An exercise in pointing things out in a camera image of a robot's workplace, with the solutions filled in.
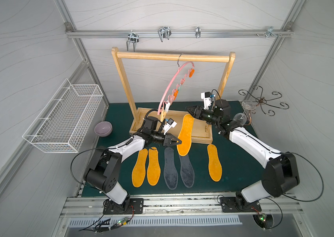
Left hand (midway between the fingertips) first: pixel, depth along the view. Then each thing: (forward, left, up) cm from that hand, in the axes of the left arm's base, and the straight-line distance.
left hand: (180, 144), depth 77 cm
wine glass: (+14, -34, +5) cm, 37 cm away
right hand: (+15, -3, +13) cm, 20 cm away
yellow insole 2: (-8, +15, -17) cm, 24 cm away
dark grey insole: (-9, -4, -17) cm, 20 cm away
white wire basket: (0, +57, +14) cm, 58 cm away
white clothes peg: (+14, +7, +14) cm, 21 cm away
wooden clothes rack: (+21, -18, -19) cm, 33 cm away
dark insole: (-10, +5, -17) cm, 21 cm away
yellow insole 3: (-5, -21, -17) cm, 28 cm away
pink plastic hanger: (+18, +5, +16) cm, 25 cm away
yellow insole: (-10, +24, -17) cm, 31 cm away
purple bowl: (+19, +53, -14) cm, 58 cm away
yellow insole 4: (+4, -3, +2) cm, 5 cm away
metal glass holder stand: (+20, -43, +14) cm, 50 cm away
